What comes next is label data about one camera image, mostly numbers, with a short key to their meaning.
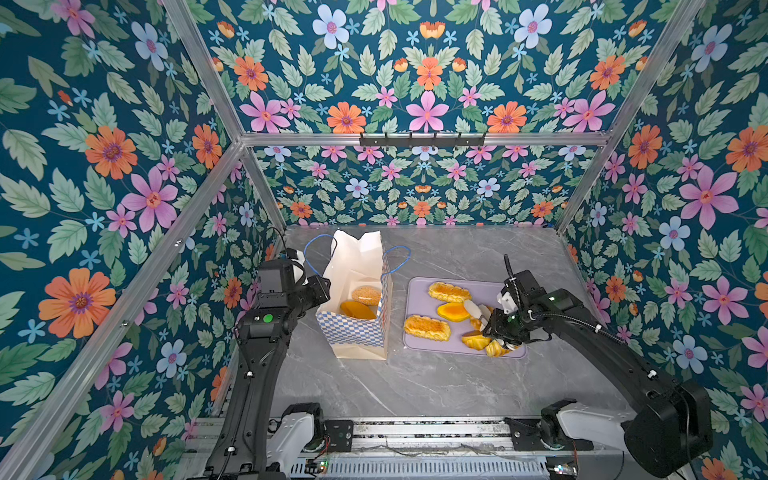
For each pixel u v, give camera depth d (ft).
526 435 2.41
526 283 2.10
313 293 2.13
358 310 2.97
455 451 2.36
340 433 2.42
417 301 3.20
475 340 2.76
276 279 1.74
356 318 2.22
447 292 3.14
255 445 1.29
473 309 2.84
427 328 2.90
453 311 3.01
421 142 3.07
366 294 3.13
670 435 1.29
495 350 2.70
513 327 2.22
